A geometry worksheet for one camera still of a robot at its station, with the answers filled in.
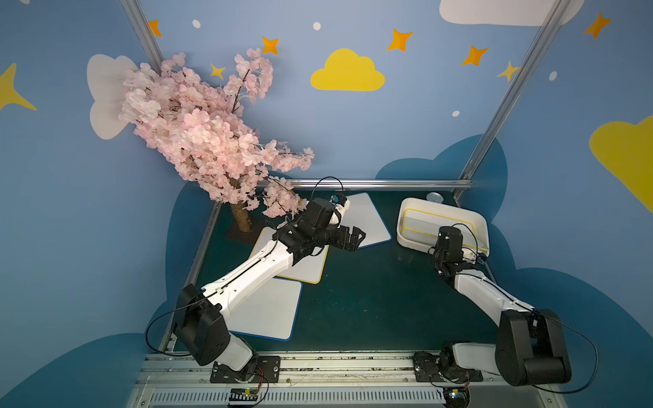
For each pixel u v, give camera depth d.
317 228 0.59
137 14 0.69
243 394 0.73
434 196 1.15
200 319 0.40
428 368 0.75
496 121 0.96
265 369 0.75
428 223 1.09
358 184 1.36
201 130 0.55
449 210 1.09
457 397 0.73
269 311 0.87
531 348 0.42
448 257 0.69
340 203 0.68
